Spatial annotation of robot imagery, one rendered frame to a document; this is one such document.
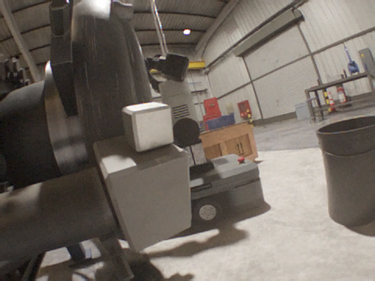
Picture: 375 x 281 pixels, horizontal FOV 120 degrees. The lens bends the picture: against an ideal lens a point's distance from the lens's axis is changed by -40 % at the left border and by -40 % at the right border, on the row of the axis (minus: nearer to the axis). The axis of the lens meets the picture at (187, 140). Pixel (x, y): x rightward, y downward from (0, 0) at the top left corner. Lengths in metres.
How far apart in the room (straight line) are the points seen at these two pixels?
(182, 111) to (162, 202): 0.86
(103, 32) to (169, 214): 0.27
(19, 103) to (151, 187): 0.43
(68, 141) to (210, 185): 0.68
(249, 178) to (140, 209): 0.79
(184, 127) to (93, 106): 0.80
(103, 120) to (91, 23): 0.16
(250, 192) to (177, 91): 0.67
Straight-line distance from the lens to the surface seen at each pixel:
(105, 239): 0.29
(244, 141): 1.91
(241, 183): 0.93
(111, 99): 0.24
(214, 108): 4.46
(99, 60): 0.26
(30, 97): 0.51
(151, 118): 0.16
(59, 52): 0.23
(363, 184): 0.70
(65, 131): 0.39
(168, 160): 0.16
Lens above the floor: 0.48
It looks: 1 degrees down
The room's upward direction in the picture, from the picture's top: 15 degrees counter-clockwise
